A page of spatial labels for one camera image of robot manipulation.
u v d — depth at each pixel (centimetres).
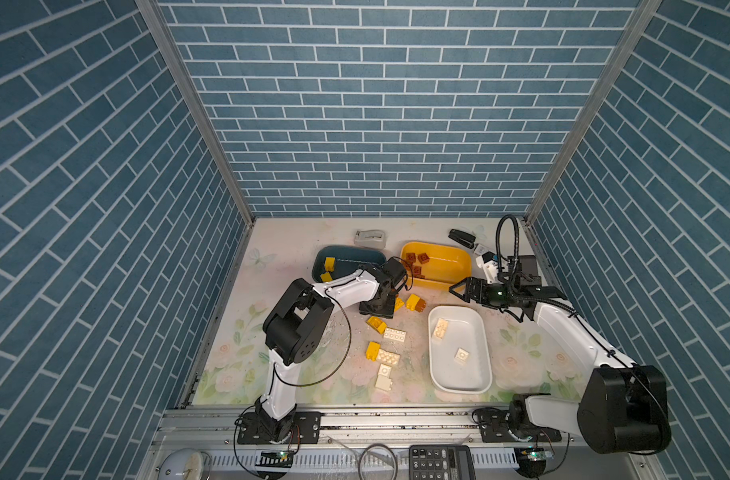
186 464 62
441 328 91
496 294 73
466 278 76
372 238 109
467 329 91
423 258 108
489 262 78
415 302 94
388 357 85
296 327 51
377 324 91
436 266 107
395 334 89
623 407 41
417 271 104
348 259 108
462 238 114
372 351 84
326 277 100
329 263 104
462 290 76
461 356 86
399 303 96
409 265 105
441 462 68
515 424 68
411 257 108
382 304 81
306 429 73
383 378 81
